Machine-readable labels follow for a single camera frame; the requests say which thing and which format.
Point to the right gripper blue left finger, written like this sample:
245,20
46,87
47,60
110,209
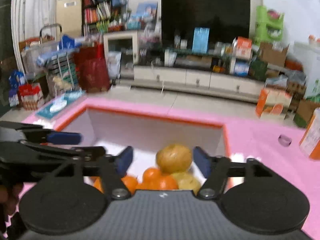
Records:
124,160

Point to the light blue box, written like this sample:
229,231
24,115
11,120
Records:
200,40

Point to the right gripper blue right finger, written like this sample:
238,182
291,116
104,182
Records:
204,162

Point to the wooden bookshelf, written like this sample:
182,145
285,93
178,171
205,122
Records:
102,16

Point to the teal book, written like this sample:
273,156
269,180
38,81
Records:
57,105

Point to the black television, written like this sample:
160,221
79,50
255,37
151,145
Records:
225,19

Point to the small yellow potato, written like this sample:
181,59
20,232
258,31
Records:
186,181

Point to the person left hand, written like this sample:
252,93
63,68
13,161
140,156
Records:
9,200

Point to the orange white canister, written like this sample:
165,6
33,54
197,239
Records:
309,143

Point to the red gift bag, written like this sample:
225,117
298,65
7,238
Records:
91,69

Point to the orange white carton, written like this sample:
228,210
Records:
273,104

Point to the large yellow potato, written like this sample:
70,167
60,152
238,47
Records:
174,158

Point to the wire rack cart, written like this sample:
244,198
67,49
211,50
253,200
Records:
50,59

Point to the orange cardboard box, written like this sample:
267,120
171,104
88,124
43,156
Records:
147,133

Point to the white tv cabinet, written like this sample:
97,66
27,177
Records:
198,82

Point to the pink flower tablecloth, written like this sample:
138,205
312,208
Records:
275,145

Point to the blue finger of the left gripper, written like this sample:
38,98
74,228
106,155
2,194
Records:
64,138

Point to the small orange kumquat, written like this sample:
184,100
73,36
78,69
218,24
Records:
130,182
97,184

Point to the white glass door cabinet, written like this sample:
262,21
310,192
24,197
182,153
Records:
121,53

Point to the green plastic shelf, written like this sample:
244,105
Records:
268,26

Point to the large orange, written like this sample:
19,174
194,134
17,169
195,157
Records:
154,179

